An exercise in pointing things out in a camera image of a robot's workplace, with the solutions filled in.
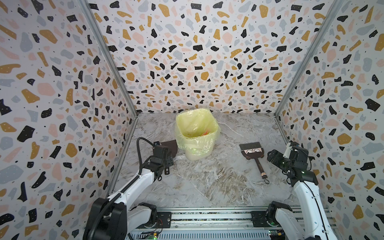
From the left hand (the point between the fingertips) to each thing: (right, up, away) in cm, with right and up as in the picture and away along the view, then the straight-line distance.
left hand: (165, 156), depth 87 cm
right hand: (+60, +3, -7) cm, 60 cm away
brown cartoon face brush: (+57, +1, +13) cm, 58 cm away
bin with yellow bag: (+17, +14, +13) cm, 26 cm away
